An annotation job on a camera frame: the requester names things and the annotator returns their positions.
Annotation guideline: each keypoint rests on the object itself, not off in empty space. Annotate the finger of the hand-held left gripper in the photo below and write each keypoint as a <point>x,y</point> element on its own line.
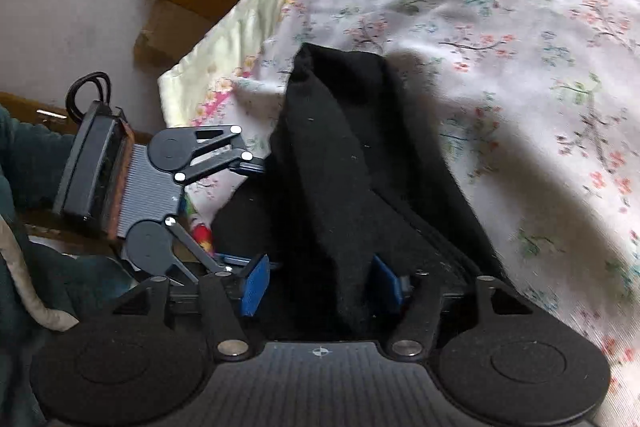
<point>215,142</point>
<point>197,247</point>

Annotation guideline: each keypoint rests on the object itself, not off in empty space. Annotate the white floral bed sheet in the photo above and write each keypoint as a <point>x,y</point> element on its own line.
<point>500,57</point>

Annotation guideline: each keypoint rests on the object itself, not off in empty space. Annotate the black pants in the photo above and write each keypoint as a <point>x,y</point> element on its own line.
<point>340,187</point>

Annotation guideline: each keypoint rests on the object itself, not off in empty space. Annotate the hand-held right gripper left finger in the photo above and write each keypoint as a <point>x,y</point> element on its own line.
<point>254,287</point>

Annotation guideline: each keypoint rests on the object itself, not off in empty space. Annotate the dark green jacket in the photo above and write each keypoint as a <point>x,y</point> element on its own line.
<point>60,287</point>

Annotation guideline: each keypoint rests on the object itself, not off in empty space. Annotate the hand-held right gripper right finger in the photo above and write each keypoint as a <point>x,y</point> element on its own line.
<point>387,283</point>

